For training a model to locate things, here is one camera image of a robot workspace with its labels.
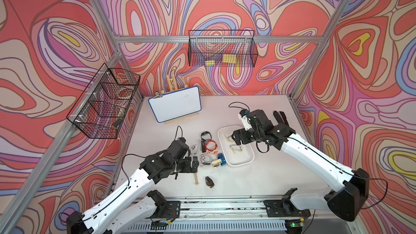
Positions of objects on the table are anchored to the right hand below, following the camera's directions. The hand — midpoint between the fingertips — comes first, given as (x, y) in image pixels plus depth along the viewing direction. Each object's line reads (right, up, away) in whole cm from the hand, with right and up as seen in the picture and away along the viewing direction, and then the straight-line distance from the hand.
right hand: (241, 138), depth 77 cm
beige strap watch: (-3, -8, +16) cm, 19 cm away
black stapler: (+31, +4, +24) cm, 40 cm away
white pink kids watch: (-17, -14, +11) cm, 25 cm away
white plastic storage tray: (0, -12, +13) cm, 17 cm away
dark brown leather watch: (-19, -6, +13) cm, 24 cm away
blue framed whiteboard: (-35, +17, +14) cm, 41 cm away
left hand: (-23, -12, -2) cm, 26 cm away
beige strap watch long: (-22, -22, +6) cm, 32 cm away
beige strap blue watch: (-12, -14, +7) cm, 20 cm away
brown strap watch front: (-16, -21, 0) cm, 26 cm away
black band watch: (-20, -4, +18) cm, 27 cm away
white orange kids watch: (-12, -10, +13) cm, 21 cm away
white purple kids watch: (-24, -8, +14) cm, 29 cm away
